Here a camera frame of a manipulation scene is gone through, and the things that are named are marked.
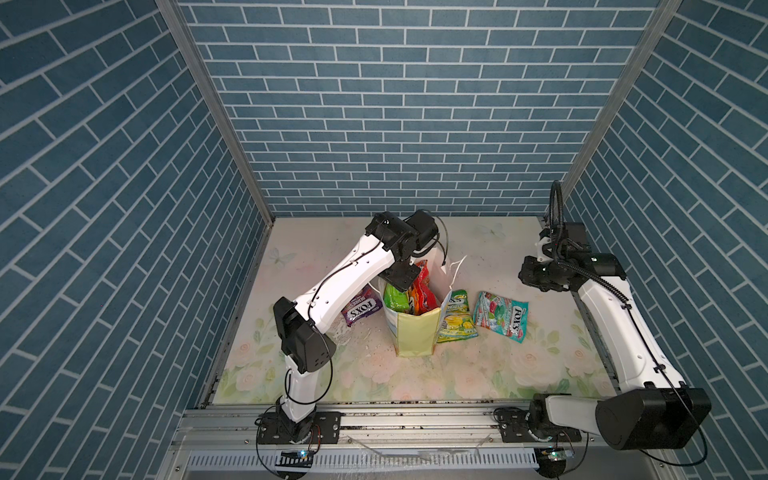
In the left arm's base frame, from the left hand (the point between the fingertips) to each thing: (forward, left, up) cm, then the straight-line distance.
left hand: (398, 280), depth 77 cm
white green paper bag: (-11, -5, -8) cm, 15 cm away
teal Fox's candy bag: (-1, -32, -18) cm, 37 cm away
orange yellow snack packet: (-3, -4, -5) cm, 7 cm away
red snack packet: (-4, -7, -3) cm, 9 cm away
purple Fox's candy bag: (+4, +10, -19) cm, 22 cm away
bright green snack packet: (-3, 0, -4) cm, 5 cm away
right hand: (+2, -33, +1) cm, 33 cm away
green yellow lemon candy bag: (-3, -18, -18) cm, 26 cm away
